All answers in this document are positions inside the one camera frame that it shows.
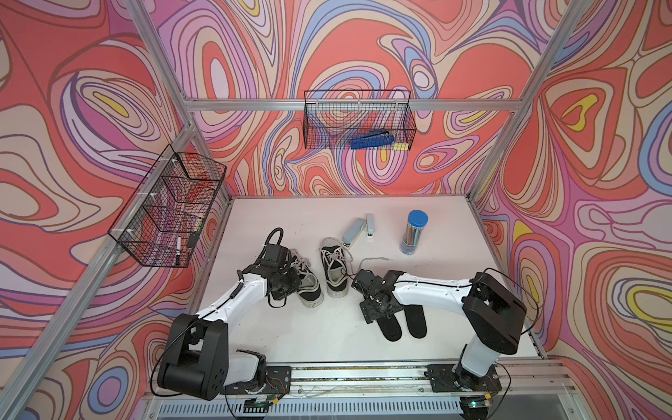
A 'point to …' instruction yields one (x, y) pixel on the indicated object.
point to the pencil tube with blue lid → (417, 220)
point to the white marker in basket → (178, 250)
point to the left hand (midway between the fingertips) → (302, 285)
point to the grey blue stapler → (356, 228)
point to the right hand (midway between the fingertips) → (382, 317)
